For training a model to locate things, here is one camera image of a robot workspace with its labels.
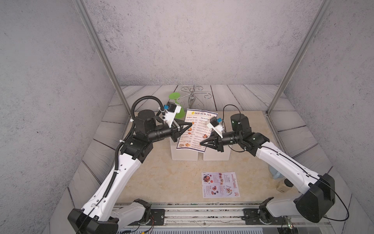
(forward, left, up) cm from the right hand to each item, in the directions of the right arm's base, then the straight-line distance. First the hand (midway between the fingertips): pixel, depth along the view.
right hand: (202, 143), depth 67 cm
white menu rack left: (+8, +12, -24) cm, 28 cm away
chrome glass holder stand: (+35, +5, -4) cm, 35 cm away
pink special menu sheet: (-8, -10, -30) cm, 33 cm away
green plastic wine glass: (+37, +16, -2) cm, 40 cm away
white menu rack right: (+8, -7, -25) cm, 27 cm away
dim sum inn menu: (+1, +6, +1) cm, 6 cm away
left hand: (+2, +4, +10) cm, 11 cm away
